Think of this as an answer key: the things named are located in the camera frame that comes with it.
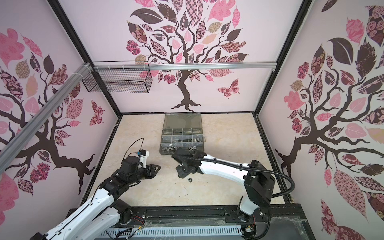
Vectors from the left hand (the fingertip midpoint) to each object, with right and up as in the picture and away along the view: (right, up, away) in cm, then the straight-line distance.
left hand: (158, 170), depth 79 cm
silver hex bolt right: (+22, +15, +23) cm, 35 cm away
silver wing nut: (-1, +9, +18) cm, 20 cm away
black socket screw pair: (+14, +14, +23) cm, 31 cm away
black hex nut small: (+17, -8, +6) cm, 20 cm away
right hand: (+13, +1, +2) cm, 13 cm away
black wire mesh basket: (-29, +56, +15) cm, 65 cm away
